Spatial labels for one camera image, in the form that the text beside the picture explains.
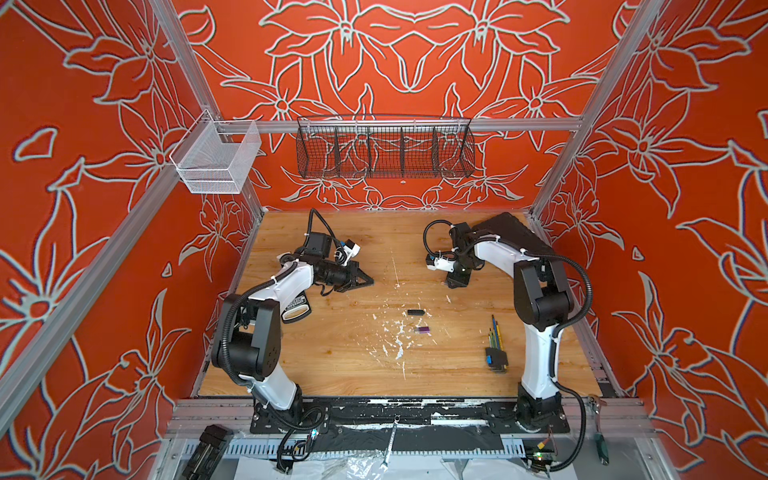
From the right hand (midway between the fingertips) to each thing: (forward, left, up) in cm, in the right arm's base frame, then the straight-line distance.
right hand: (455, 274), depth 100 cm
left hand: (-10, +28, +12) cm, 32 cm away
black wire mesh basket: (+30, +24, +30) cm, 49 cm away
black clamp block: (-52, +65, +1) cm, 83 cm away
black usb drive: (-14, +14, -1) cm, 20 cm away
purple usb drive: (-20, +12, -1) cm, 23 cm away
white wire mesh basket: (+23, +78, +31) cm, 88 cm away
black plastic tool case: (+17, -22, +5) cm, 28 cm away
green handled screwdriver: (-46, -28, -1) cm, 54 cm away
